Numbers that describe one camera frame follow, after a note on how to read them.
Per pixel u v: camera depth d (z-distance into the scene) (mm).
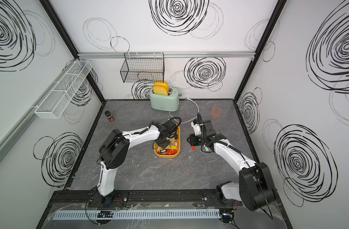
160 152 898
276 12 738
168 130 756
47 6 708
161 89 986
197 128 788
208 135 664
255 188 408
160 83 1018
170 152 905
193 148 929
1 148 515
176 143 940
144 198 754
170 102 1082
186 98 1222
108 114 991
